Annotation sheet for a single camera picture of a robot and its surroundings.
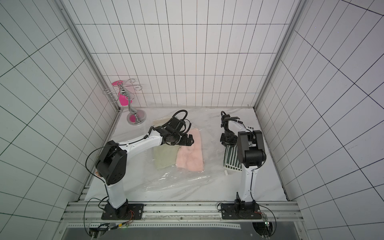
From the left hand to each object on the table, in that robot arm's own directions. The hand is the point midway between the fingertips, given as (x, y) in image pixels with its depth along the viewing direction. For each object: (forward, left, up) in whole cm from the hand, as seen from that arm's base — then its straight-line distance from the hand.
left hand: (185, 143), depth 89 cm
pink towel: (-6, -4, -6) cm, 9 cm away
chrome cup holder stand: (+28, +37, +20) cm, 51 cm away
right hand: (+6, -29, -8) cm, 31 cm away
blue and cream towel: (+21, +20, -6) cm, 30 cm away
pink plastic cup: (+38, +49, +2) cm, 62 cm away
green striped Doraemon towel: (-6, -28, -6) cm, 30 cm away
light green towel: (-7, +12, -3) cm, 14 cm away
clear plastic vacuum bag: (-19, -17, -8) cm, 26 cm away
